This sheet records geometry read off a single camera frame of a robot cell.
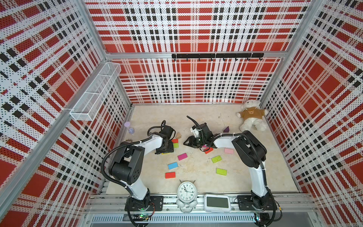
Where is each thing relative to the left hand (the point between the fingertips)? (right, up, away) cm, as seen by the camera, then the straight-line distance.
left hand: (168, 149), depth 94 cm
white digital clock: (+29, -22, -23) cm, 43 cm away
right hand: (+13, +4, +1) cm, 13 cm away
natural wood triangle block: (+7, +9, +6) cm, 12 cm away
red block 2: (+27, -1, -1) cm, 27 cm away
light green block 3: (+34, -11, -10) cm, 37 cm away
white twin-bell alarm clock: (+13, -19, -21) cm, 31 cm away
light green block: (+5, +3, +1) cm, 6 cm away
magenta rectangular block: (+10, -4, -3) cm, 11 cm away
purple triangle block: (+42, +12, +7) cm, 44 cm away
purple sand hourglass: (-29, +12, +7) cm, 32 cm away
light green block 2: (+32, -5, -5) cm, 33 cm away
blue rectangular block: (+4, -9, -7) cm, 12 cm away
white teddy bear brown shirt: (+61, +23, +10) cm, 66 cm away
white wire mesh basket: (-53, +30, -2) cm, 61 cm away
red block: (+4, +5, +2) cm, 7 cm away
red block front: (+3, -13, -10) cm, 17 cm away
